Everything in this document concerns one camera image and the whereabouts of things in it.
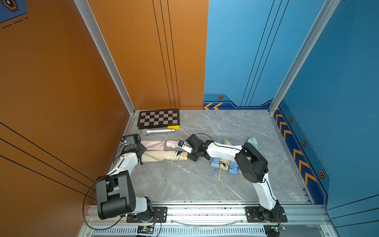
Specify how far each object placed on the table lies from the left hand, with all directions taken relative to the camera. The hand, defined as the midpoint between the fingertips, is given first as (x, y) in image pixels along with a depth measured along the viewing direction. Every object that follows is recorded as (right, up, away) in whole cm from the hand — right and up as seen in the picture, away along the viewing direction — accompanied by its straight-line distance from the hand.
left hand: (139, 146), depth 92 cm
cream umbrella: (+21, -6, 0) cm, 21 cm away
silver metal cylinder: (+5, +9, +13) cm, 17 cm away
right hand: (+33, -4, +5) cm, 33 cm away
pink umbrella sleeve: (+8, 0, +6) cm, 10 cm away
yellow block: (+21, +11, +17) cm, 29 cm away
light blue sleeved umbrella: (+47, -9, -4) cm, 48 cm away
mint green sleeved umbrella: (+74, +3, +4) cm, 74 cm away
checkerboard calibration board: (+7, +18, +20) cm, 28 cm away
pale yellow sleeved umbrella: (+53, -10, -6) cm, 54 cm away
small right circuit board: (+74, -36, -22) cm, 85 cm away
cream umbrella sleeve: (+10, -6, -1) cm, 11 cm away
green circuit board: (+11, -38, -20) cm, 44 cm away
